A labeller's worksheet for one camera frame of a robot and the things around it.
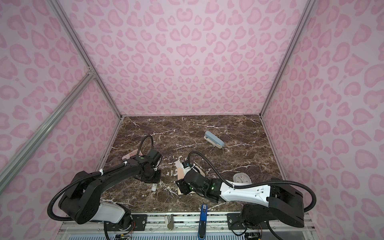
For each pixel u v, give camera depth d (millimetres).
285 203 414
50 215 393
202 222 711
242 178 845
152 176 747
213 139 1007
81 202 425
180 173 903
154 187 819
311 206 432
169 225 706
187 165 678
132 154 979
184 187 674
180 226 725
